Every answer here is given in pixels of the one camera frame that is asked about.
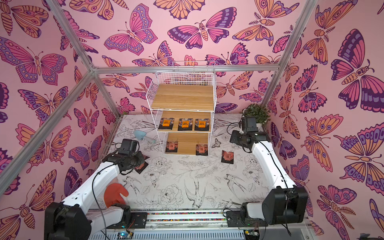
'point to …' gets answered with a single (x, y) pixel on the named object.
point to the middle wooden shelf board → (193, 114)
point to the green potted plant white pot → (261, 114)
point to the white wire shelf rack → (194, 79)
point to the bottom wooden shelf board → (187, 142)
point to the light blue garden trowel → (140, 135)
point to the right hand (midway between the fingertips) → (233, 137)
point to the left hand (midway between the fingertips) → (142, 157)
